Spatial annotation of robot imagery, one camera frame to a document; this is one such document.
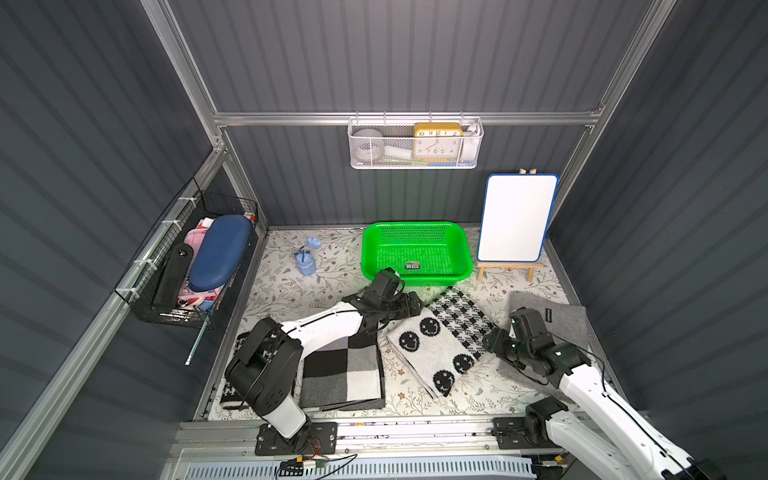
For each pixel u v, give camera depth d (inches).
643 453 16.5
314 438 28.9
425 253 44.1
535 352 23.8
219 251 26.3
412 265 42.7
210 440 29.6
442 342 33.4
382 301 26.8
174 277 25.2
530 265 39.9
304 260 39.3
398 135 35.9
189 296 25.8
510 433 28.9
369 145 32.9
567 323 35.1
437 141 35.0
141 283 24.0
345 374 31.8
